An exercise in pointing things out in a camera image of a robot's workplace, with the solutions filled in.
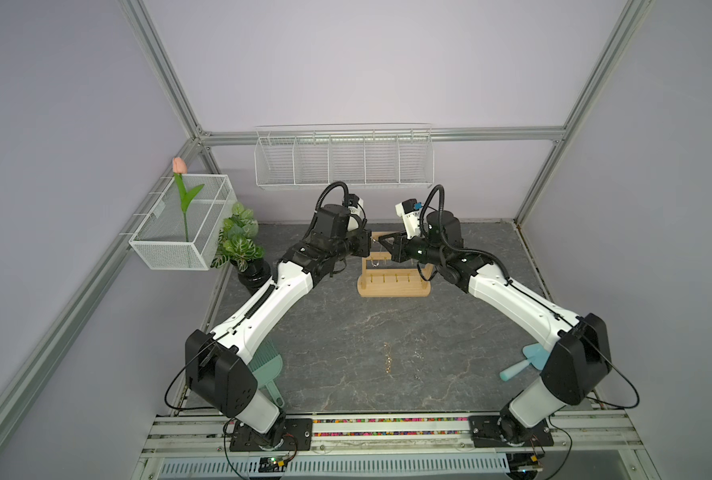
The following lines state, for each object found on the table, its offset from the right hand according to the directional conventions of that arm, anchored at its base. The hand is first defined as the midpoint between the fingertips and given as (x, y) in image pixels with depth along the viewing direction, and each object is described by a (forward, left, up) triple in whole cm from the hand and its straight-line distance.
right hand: (378, 237), depth 77 cm
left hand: (+1, +2, 0) cm, 2 cm away
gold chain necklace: (-22, -3, -30) cm, 37 cm away
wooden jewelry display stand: (0, -5, -22) cm, 22 cm away
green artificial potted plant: (+1, +38, -2) cm, 38 cm away
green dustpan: (-24, +32, -29) cm, 49 cm away
